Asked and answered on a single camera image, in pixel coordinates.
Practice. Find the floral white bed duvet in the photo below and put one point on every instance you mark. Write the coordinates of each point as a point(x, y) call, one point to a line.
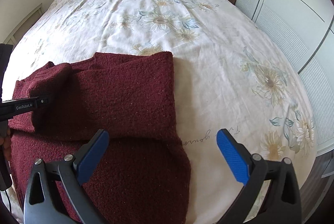
point(228, 74)

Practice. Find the dark red knit sweater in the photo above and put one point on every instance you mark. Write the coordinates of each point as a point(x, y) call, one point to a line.
point(144, 175)

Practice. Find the white sliding wardrobe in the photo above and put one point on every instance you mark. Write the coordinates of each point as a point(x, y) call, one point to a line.
point(303, 30)

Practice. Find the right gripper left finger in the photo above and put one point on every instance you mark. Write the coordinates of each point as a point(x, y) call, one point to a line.
point(43, 204)

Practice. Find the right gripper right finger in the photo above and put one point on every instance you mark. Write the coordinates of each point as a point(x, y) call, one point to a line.
point(282, 202)

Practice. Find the person's left hand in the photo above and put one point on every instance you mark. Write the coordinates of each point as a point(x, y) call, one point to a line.
point(5, 143)

